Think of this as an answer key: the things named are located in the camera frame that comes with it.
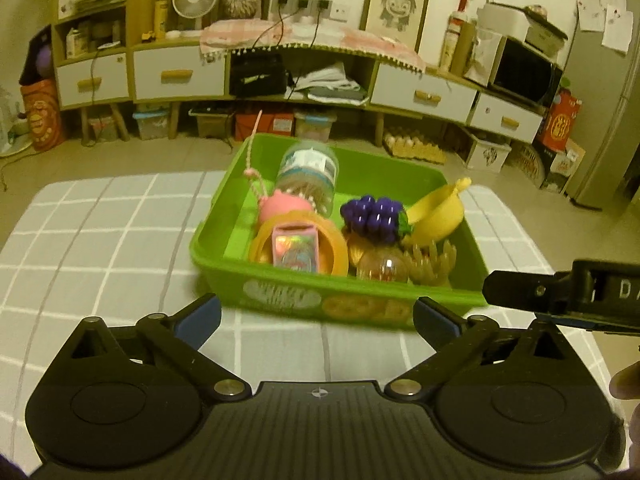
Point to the grey refrigerator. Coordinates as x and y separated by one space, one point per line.
605 110

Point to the tall red white bottle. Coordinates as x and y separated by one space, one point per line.
452 42

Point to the orange red printed bag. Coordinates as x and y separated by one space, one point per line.
42 115

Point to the black microwave oven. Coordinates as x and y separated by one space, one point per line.
525 72

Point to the white cabinet drawer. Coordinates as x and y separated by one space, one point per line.
150 67
490 110
395 85
75 72

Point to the pink box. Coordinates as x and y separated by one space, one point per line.
295 247

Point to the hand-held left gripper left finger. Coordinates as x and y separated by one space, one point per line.
197 320

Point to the red storage box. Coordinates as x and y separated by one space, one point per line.
275 127

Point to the clear storage box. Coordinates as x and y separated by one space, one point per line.
210 122
150 125
315 127

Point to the white wall sockets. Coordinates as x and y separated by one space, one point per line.
300 4

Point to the tray of eggs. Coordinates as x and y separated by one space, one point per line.
412 147

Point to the framed cartoon girl picture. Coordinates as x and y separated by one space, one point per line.
395 5

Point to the person's right hand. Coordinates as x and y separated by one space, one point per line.
625 385

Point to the translucent sticky hand toy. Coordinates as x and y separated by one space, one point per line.
430 265

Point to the pile of folded clothes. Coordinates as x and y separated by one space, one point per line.
330 85

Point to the yellow bottle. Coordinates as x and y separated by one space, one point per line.
161 20

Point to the papers taped on refrigerator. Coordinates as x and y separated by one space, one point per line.
615 22

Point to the pink fringed cloth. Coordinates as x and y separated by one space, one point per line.
225 35

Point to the yellow toy corn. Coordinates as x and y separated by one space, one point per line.
357 245

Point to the clear pink-capped capsule ball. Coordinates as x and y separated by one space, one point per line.
382 265

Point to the brown cardboard box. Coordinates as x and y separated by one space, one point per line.
565 165

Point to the red gift box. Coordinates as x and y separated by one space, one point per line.
560 122

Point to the purple toy grapes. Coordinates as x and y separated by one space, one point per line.
372 220

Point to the white printed cardboard box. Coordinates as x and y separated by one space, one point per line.
487 155

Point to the green plastic bin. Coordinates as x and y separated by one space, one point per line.
220 280

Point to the black bag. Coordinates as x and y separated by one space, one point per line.
257 75

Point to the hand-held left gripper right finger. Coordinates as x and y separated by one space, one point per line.
437 322

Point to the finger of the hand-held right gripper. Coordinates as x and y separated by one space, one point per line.
525 291
595 324

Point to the long wooden cabinet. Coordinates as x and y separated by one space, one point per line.
371 95

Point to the wooden shelf unit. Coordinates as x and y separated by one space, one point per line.
129 10

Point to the round patterned basket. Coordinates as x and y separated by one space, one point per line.
530 165

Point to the clear cotton swab jar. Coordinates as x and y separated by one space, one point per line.
307 165

